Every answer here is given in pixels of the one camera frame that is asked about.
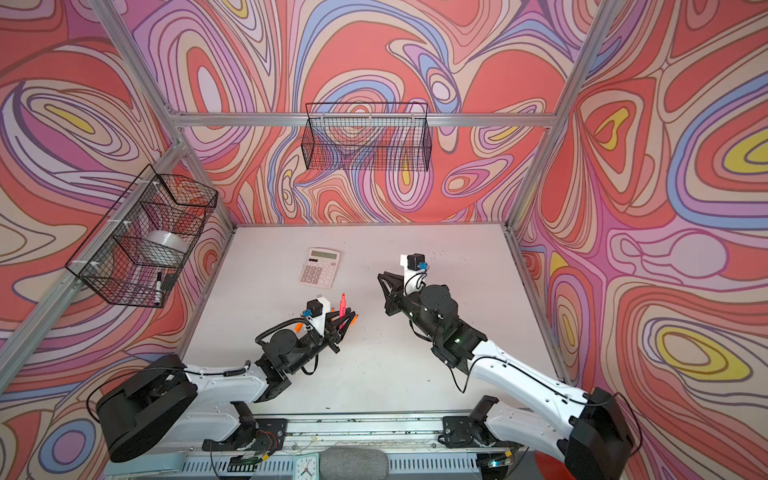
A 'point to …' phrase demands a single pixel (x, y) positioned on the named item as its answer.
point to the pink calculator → (320, 267)
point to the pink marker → (343, 306)
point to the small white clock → (306, 467)
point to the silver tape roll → (167, 239)
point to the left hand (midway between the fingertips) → (356, 313)
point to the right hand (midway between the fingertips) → (382, 282)
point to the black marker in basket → (158, 288)
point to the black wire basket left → (138, 251)
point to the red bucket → (552, 468)
